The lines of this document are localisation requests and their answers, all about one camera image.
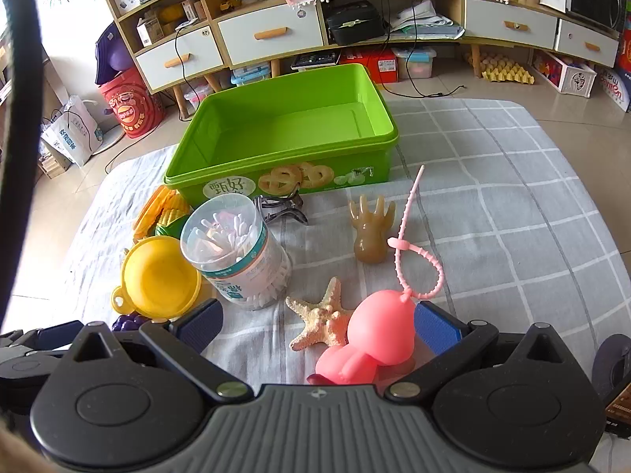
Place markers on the yellow plastic funnel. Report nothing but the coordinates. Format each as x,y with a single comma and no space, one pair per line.
157,276

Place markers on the black electronic device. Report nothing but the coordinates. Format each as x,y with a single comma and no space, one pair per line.
315,59

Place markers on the dark grey round object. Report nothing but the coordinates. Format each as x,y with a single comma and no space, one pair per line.
611,364

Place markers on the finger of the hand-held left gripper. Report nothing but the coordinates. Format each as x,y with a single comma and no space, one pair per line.
54,335

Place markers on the patterned hair claw clip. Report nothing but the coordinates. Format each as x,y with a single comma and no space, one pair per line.
283,209

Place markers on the white shopping bag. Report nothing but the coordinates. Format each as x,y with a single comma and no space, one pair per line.
71,130

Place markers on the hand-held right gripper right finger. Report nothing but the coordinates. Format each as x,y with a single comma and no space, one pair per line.
436,325

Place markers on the beige dried starfish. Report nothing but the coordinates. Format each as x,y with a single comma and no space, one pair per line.
320,320

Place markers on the red printed bucket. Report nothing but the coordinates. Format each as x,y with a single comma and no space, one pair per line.
130,103

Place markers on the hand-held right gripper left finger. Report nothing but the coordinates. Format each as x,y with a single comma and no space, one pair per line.
199,325

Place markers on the red cardboard box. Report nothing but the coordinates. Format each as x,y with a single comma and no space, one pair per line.
382,66

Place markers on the clear cotton swab jar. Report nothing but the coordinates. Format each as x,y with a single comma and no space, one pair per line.
246,266

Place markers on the clear plastic box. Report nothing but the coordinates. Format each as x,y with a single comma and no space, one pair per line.
197,96

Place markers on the white crate with toys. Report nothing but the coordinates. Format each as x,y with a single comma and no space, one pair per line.
574,81

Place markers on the small cardboard box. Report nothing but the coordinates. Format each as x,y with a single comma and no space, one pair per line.
150,32

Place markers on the green plastic storage box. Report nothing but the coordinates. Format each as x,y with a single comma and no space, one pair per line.
276,123

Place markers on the clear box with pink contents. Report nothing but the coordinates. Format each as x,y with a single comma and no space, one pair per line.
416,64

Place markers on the black bag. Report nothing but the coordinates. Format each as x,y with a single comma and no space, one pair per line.
355,24

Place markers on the yellow toy corn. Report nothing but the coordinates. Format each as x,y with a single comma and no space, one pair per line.
157,209

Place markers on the clear box with blue lid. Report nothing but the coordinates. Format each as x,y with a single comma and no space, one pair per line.
251,78

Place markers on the amber hand-shaped toy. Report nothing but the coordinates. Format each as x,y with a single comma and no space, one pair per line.
370,241

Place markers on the purple toy grapes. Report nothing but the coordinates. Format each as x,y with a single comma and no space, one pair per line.
125,324

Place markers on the pile of papers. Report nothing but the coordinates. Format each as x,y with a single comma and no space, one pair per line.
424,19

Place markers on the yellow egg tray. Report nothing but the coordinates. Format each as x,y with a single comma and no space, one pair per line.
505,69

